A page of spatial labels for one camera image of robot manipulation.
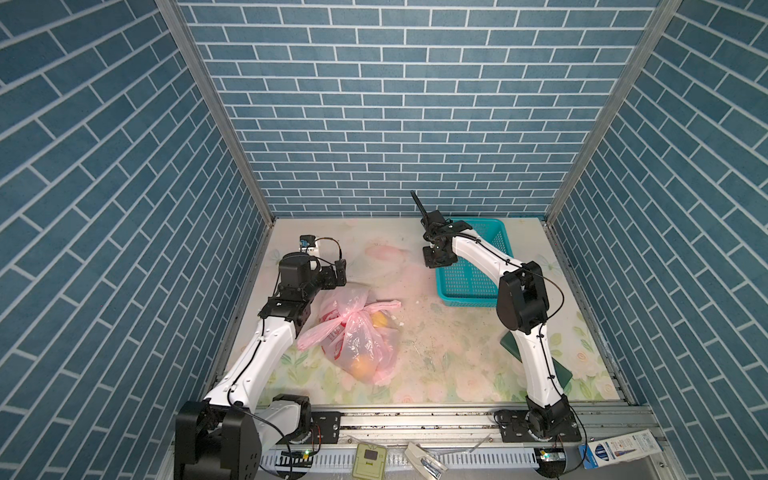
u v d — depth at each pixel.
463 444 0.72
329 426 0.73
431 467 0.68
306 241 0.70
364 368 0.79
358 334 0.79
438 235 0.75
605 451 0.70
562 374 0.82
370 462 0.68
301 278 0.63
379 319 0.87
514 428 0.74
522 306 0.59
